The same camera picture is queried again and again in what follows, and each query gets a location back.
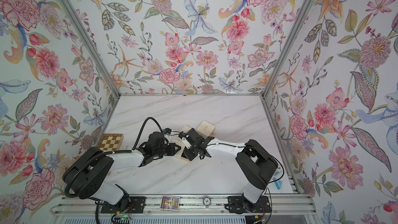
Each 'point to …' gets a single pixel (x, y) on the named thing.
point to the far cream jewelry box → (206, 128)
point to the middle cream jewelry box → (186, 129)
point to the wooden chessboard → (110, 142)
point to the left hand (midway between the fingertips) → (183, 148)
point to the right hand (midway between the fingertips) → (187, 149)
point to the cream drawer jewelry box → (180, 153)
